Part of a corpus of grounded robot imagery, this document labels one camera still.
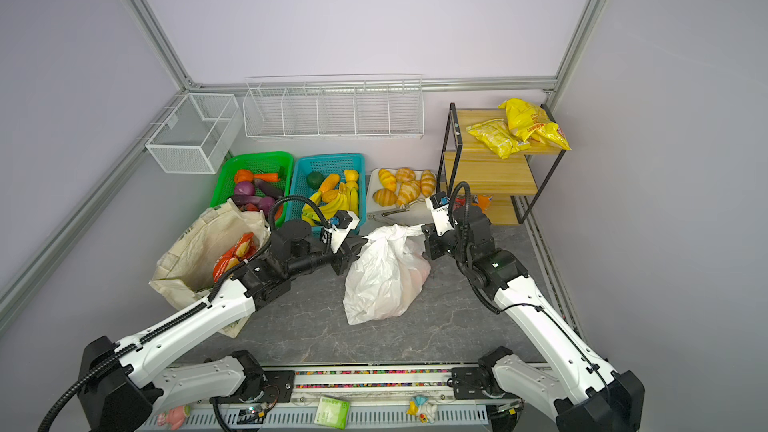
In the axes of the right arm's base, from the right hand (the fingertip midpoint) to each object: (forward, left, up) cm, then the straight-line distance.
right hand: (427, 228), depth 75 cm
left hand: (-5, +16, +1) cm, 16 cm away
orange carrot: (+39, +59, -20) cm, 74 cm away
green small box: (-37, +23, -22) cm, 49 cm away
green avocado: (+36, +40, -19) cm, 57 cm away
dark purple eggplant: (+34, +58, -22) cm, 71 cm away
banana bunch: (+26, +26, -19) cm, 41 cm away
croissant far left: (+38, +12, -21) cm, 45 cm away
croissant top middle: (+39, +5, -20) cm, 45 cm away
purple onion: (+31, +65, -19) cm, 75 cm away
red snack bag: (-1, +53, -11) cm, 54 cm away
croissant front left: (+28, +13, -20) cm, 36 cm away
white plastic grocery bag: (-12, +10, -2) cm, 15 cm away
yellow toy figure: (-36, +2, -21) cm, 41 cm away
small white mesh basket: (+40, +78, -1) cm, 87 cm away
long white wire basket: (+45, +27, +7) cm, 53 cm away
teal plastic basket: (+42, +36, -17) cm, 58 cm away
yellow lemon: (+39, +26, -20) cm, 51 cm away
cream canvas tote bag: (-9, +61, -5) cm, 62 cm away
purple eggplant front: (+23, +55, -18) cm, 63 cm away
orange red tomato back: (+36, +67, -17) cm, 78 cm away
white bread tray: (+37, +17, -23) cm, 47 cm away
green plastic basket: (+41, +53, -15) cm, 69 cm away
